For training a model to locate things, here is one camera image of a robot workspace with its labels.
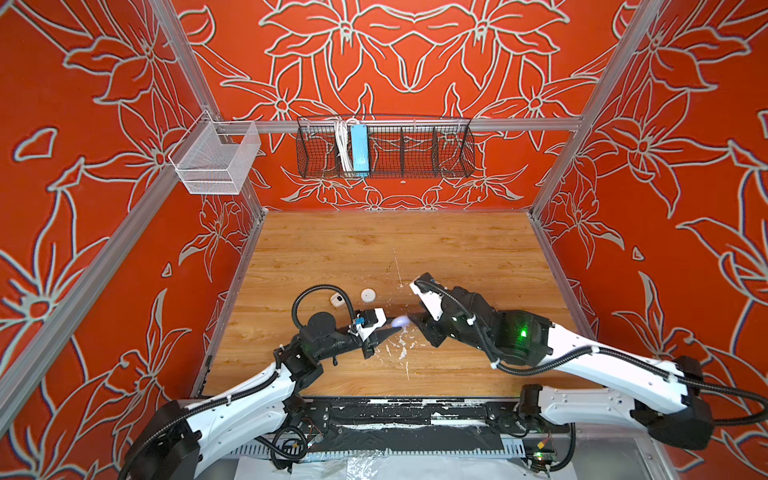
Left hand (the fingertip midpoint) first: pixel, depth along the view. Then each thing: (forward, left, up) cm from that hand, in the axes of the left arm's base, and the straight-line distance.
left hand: (396, 320), depth 70 cm
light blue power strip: (+48, +13, +15) cm, 52 cm away
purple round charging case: (-1, -1, +2) cm, 2 cm away
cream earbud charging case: (+14, +19, -17) cm, 29 cm away
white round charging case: (+17, +9, -19) cm, 26 cm away
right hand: (+1, -3, +4) cm, 5 cm away
